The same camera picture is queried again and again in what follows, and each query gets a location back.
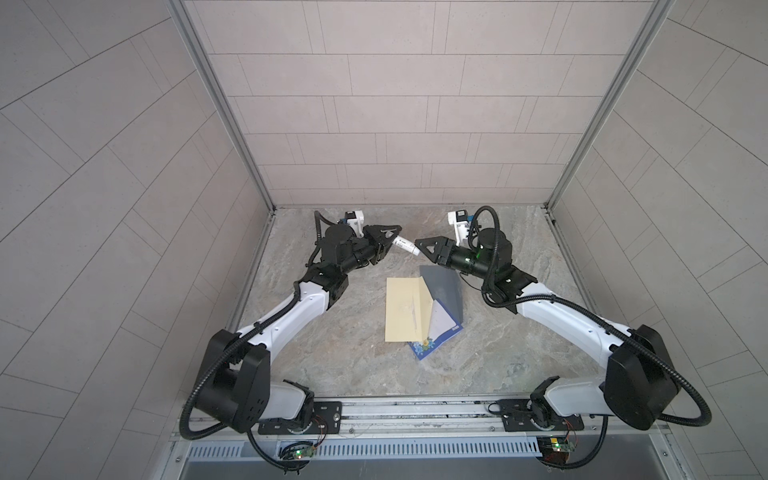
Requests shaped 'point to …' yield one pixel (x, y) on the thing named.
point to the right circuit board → (560, 444)
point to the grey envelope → (445, 286)
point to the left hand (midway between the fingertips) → (408, 229)
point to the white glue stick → (407, 245)
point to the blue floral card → (421, 349)
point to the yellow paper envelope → (408, 309)
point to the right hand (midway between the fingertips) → (417, 248)
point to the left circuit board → (304, 452)
